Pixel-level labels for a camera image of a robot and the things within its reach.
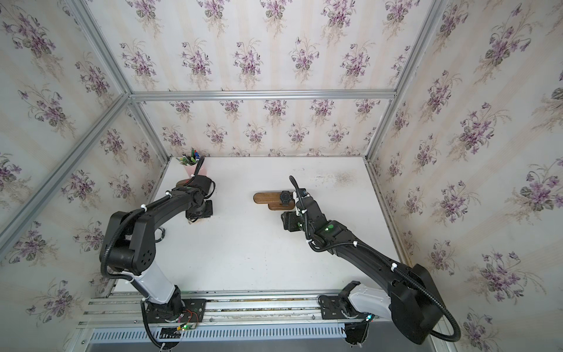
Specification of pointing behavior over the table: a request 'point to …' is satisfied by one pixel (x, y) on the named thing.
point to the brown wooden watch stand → (273, 200)
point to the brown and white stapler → (182, 182)
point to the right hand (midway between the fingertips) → (293, 215)
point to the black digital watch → (286, 197)
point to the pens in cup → (189, 160)
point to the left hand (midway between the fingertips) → (204, 213)
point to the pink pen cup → (191, 170)
